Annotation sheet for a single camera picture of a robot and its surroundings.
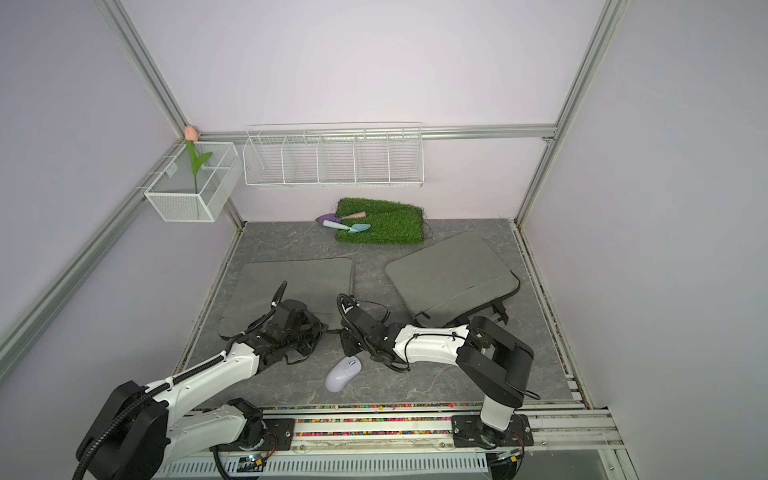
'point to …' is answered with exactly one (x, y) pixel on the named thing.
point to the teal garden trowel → (358, 227)
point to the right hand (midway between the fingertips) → (343, 333)
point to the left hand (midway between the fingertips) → (331, 326)
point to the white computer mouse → (345, 370)
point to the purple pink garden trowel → (333, 217)
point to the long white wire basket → (334, 155)
